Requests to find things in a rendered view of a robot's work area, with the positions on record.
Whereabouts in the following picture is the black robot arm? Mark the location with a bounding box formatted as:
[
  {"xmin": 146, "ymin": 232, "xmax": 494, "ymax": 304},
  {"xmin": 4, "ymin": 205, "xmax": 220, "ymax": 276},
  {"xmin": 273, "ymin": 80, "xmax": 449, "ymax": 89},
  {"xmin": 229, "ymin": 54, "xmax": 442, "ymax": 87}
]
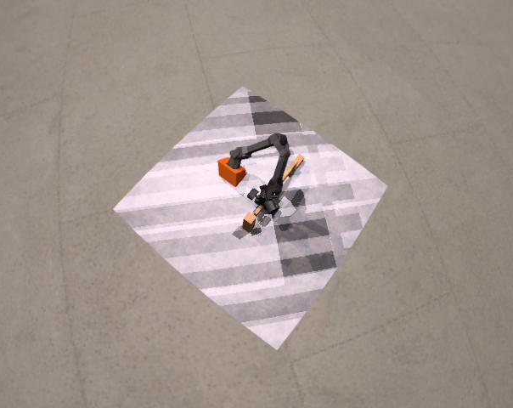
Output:
[{"xmin": 225, "ymin": 133, "xmax": 290, "ymax": 214}]

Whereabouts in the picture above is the long brown wooden rail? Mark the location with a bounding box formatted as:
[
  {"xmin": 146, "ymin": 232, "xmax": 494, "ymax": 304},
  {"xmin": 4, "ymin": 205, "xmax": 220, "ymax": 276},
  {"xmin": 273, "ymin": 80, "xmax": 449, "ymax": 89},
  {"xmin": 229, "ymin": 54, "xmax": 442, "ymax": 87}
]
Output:
[{"xmin": 254, "ymin": 159, "xmax": 298, "ymax": 217}]

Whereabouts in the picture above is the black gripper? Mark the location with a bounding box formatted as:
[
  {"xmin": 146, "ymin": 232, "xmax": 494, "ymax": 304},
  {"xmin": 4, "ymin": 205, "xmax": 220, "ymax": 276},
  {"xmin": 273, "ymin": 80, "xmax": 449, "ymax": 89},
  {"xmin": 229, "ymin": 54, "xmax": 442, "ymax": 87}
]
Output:
[{"xmin": 247, "ymin": 188, "xmax": 267, "ymax": 211}]

